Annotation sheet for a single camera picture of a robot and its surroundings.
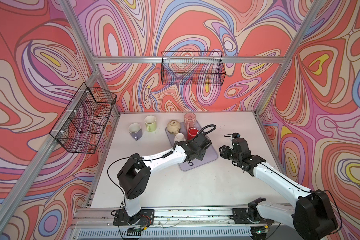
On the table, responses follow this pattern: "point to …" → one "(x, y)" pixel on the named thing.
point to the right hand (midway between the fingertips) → (223, 152)
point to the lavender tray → (211, 154)
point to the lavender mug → (135, 131)
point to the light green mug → (150, 121)
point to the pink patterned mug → (189, 120)
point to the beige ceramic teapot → (173, 126)
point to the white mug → (179, 137)
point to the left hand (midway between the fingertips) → (201, 150)
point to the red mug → (191, 132)
